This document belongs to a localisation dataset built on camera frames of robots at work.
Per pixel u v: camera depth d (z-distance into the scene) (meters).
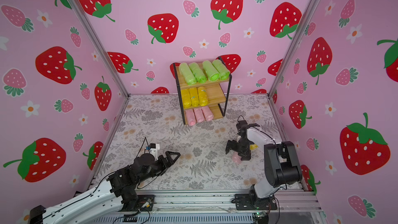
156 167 0.60
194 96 0.92
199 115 1.04
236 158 0.84
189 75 0.78
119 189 0.53
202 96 0.90
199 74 0.78
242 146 0.75
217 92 1.01
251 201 0.66
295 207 0.73
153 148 0.71
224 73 0.80
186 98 0.90
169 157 0.67
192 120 0.99
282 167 0.46
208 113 1.04
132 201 0.65
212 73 0.80
